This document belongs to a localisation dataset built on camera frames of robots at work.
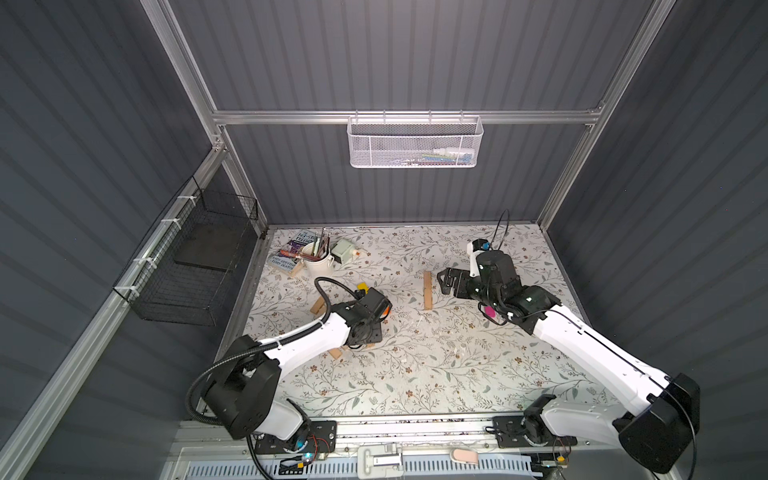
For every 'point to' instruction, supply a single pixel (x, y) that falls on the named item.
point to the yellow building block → (363, 286)
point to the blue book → (289, 256)
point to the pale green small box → (342, 251)
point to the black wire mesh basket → (192, 272)
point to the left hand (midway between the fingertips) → (374, 336)
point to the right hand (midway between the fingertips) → (456, 276)
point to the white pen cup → (317, 260)
